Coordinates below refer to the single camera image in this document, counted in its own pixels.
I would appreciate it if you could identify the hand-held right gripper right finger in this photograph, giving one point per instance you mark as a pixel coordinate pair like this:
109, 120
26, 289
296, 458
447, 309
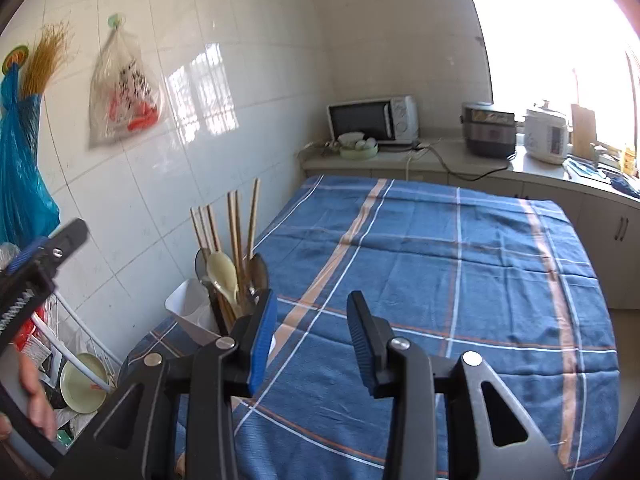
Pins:
360, 350

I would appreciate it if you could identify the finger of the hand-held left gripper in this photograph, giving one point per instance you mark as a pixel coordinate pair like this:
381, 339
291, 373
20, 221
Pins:
30, 260

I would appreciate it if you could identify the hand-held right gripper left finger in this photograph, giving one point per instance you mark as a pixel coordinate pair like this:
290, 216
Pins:
262, 345

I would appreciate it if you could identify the large metal spoon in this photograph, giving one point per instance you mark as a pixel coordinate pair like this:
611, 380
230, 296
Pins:
257, 272

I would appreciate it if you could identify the white utensil holder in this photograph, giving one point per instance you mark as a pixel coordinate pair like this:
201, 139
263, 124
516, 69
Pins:
187, 310

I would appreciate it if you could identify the cream plastic spoon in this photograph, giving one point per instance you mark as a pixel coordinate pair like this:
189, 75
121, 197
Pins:
222, 272

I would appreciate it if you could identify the pile of wooden chopsticks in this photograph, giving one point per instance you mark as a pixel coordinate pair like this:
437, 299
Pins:
231, 220

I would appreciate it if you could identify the person's left hand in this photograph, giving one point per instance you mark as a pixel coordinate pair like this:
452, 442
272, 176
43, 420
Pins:
37, 400

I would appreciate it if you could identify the red plastic item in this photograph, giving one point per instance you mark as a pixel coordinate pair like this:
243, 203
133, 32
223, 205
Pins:
25, 337

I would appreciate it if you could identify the blue plastic bag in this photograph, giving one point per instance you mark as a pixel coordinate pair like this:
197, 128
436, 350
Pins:
20, 170

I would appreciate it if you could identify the pale green plate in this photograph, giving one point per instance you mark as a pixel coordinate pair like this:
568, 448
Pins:
80, 385

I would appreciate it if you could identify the blue plaid tablecloth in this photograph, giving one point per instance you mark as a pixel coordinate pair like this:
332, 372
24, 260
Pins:
450, 285

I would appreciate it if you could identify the clear plastic bag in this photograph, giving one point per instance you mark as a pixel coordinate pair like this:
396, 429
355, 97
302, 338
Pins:
125, 95

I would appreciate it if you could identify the straw brush bundle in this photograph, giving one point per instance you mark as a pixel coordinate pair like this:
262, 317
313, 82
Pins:
42, 60

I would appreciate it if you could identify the white bowl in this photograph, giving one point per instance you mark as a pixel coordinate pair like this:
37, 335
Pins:
350, 137

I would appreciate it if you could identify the white microwave oven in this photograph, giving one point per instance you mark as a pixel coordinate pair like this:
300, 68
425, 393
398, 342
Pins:
360, 117

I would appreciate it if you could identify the black rice cooker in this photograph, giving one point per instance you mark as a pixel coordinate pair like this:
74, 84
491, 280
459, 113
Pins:
487, 132

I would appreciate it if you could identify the white pressure cooker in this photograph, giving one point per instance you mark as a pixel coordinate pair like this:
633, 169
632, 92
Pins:
545, 137

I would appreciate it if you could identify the blue cloth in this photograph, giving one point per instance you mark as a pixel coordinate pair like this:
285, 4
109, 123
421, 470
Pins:
627, 186

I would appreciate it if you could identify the wooden cutting board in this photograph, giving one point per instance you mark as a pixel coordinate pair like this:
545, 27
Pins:
584, 130

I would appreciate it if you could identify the yellow bottle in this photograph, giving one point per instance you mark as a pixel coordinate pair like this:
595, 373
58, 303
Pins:
628, 162

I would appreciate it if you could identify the window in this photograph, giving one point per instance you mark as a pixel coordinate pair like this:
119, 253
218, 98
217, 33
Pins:
550, 35

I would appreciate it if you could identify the green and orange wall hook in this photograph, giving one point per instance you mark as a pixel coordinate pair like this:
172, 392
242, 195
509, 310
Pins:
15, 57

